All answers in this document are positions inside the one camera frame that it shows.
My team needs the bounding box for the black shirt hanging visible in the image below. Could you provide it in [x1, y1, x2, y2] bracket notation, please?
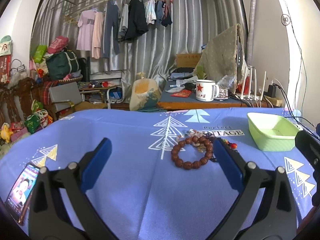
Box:
[124, 0, 148, 41]

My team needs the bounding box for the light blue shirt hanging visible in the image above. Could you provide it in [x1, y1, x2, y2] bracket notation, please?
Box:
[145, 0, 157, 25]

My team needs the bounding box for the white enamel mug red star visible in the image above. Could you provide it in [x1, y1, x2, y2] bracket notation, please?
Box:
[195, 79, 219, 102]

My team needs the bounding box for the blue patterned table cloth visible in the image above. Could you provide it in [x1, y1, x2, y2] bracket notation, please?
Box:
[1, 108, 317, 239]

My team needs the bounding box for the beige printed tote bag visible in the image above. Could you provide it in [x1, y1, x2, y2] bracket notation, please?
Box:
[129, 73, 161, 112]

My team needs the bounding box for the dark green duffel bag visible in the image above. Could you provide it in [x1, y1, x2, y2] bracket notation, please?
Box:
[46, 50, 80, 81]

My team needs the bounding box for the pink t-shirt hanging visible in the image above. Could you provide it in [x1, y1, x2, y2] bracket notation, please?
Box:
[76, 10, 96, 51]

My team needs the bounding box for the cardboard box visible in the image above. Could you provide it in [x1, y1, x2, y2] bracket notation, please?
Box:
[176, 53, 201, 68]

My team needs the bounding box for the blue topped wooden desk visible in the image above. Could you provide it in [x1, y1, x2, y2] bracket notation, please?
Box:
[157, 80, 283, 111]

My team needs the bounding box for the red envelope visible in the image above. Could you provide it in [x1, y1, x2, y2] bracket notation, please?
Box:
[171, 89, 192, 98]

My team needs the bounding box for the smartphone with lit screen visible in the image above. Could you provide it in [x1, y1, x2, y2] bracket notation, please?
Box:
[4, 163, 40, 225]

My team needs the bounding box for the pink bag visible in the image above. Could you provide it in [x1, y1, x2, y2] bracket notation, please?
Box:
[47, 36, 69, 54]

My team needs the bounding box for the black power adapter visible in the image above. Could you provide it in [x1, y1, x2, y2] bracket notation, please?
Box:
[266, 84, 277, 98]

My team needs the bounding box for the light green plastic basket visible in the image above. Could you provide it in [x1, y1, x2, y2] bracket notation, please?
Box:
[247, 112, 300, 152]

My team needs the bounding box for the monitor under dotted cover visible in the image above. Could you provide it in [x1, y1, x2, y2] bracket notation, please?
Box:
[196, 23, 246, 93]

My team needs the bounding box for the brown wooden bead bracelet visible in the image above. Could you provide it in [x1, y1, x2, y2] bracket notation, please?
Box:
[171, 135, 213, 170]

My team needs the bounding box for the white wifi router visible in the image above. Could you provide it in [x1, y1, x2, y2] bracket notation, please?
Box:
[236, 66, 267, 102]

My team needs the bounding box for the silver grey curtain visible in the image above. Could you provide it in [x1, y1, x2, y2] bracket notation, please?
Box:
[31, 0, 251, 103]

